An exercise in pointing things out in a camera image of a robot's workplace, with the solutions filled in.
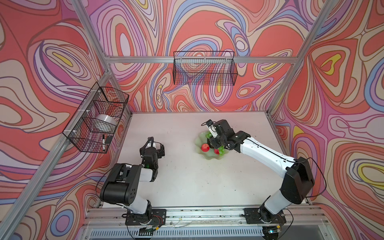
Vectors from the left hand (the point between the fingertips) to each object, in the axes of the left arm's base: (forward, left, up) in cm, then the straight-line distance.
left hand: (154, 144), depth 93 cm
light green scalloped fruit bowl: (+5, -30, -2) cm, 31 cm away
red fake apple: (-1, -32, -3) cm, 33 cm away
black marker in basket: (-11, +19, +18) cm, 29 cm away
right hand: (-2, -38, +8) cm, 39 cm away
